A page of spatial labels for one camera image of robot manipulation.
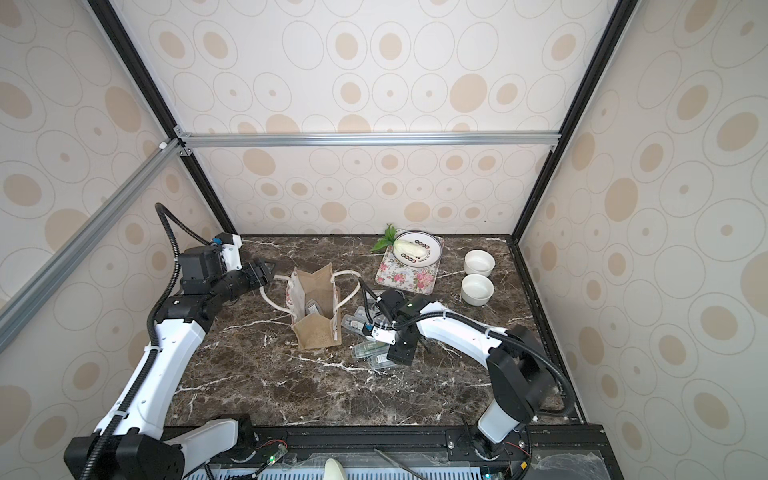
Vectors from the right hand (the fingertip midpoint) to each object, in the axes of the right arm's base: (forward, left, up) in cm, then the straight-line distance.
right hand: (411, 345), depth 86 cm
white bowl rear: (+35, -25, -3) cm, 43 cm away
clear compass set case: (+13, +32, -2) cm, 35 cm away
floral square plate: (+30, +7, -5) cm, 31 cm away
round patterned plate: (+46, -5, -2) cm, 46 cm away
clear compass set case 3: (+8, +18, -3) cm, 20 cm away
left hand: (+9, +34, +24) cm, 43 cm away
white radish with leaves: (+41, +5, -1) cm, 41 cm away
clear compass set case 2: (0, +13, -4) cm, 13 cm away
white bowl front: (+23, -22, -4) cm, 33 cm away
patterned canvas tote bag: (+3, +29, +1) cm, 29 cm away
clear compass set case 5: (-4, +9, -4) cm, 10 cm away
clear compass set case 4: (+12, +17, -3) cm, 21 cm away
